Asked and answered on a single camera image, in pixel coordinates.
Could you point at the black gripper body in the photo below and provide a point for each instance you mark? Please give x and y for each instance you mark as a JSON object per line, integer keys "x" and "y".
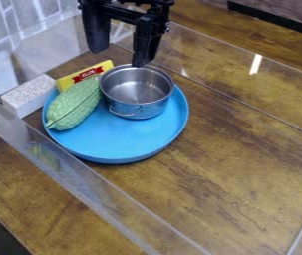
{"x": 104, "y": 10}

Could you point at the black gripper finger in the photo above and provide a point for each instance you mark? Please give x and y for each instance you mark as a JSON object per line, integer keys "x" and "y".
{"x": 148, "y": 30}
{"x": 96, "y": 24}

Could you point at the small steel pot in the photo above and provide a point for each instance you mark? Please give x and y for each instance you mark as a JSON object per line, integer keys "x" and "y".
{"x": 135, "y": 91}

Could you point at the round blue tray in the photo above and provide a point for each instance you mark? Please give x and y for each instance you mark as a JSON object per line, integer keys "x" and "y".
{"x": 108, "y": 139}

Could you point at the yellow box with red label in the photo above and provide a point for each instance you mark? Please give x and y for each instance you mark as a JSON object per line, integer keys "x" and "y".
{"x": 92, "y": 71}

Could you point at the green bitter gourd toy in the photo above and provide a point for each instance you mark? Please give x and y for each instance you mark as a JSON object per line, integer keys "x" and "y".
{"x": 73, "y": 104}

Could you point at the white speckled foam block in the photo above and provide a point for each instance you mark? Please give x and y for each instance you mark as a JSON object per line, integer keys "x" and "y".
{"x": 28, "y": 97}

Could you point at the clear acrylic enclosure wall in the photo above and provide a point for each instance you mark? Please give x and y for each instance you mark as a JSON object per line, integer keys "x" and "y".
{"x": 220, "y": 193}

